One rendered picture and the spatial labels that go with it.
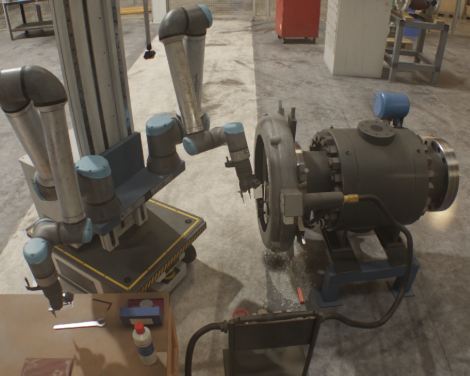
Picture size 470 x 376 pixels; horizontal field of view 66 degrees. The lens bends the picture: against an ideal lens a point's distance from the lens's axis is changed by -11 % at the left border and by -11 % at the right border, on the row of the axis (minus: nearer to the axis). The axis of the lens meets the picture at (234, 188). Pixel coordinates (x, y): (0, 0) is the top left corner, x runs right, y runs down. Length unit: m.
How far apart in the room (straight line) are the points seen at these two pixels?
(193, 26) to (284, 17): 5.43
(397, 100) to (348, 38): 3.42
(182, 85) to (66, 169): 0.66
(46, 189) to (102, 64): 0.63
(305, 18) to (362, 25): 1.78
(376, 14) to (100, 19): 4.44
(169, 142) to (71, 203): 0.77
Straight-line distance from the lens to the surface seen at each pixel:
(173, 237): 2.30
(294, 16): 7.26
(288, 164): 1.86
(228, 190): 3.18
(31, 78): 1.35
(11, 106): 1.42
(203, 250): 2.67
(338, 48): 5.78
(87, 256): 2.30
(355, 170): 2.05
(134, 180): 2.11
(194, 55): 1.92
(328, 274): 2.26
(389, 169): 2.12
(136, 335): 1.48
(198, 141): 1.80
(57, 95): 1.35
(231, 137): 1.77
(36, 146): 1.58
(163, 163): 2.11
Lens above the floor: 1.85
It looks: 35 degrees down
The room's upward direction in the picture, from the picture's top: straight up
